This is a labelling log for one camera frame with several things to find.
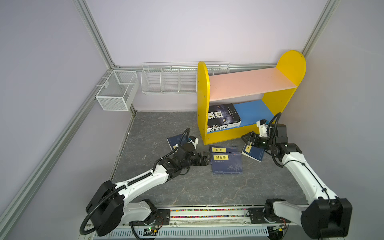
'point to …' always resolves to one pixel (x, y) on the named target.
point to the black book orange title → (217, 127)
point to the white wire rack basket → (175, 77)
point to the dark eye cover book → (222, 114)
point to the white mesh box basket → (118, 91)
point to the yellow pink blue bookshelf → (258, 95)
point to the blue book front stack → (227, 163)
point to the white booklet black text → (210, 131)
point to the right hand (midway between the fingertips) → (247, 138)
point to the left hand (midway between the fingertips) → (206, 157)
